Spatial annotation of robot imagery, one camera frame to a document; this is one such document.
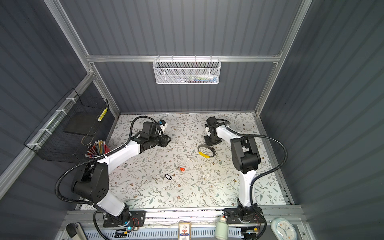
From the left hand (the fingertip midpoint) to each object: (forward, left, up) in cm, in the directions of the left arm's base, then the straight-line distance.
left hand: (168, 137), depth 91 cm
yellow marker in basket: (+3, +35, +16) cm, 38 cm away
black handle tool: (-43, +43, -8) cm, 61 cm away
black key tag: (-20, +1, -12) cm, 23 cm away
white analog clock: (-49, -55, -9) cm, 74 cm away
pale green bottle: (-48, -25, -4) cm, 54 cm away
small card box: (-47, -9, -11) cm, 49 cm away
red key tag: (-16, -8, -12) cm, 21 cm away
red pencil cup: (-7, +40, 0) cm, 41 cm away
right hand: (+1, -28, -10) cm, 30 cm away
